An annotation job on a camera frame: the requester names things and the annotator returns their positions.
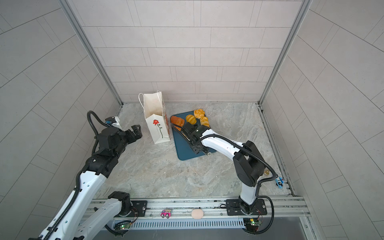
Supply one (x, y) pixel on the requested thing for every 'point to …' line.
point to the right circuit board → (251, 224)
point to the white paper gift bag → (156, 117)
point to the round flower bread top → (199, 113)
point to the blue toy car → (279, 181)
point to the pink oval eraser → (197, 214)
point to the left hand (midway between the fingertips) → (136, 126)
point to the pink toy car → (166, 213)
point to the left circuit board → (125, 226)
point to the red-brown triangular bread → (177, 121)
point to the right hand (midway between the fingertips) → (199, 147)
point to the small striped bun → (191, 119)
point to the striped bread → (204, 121)
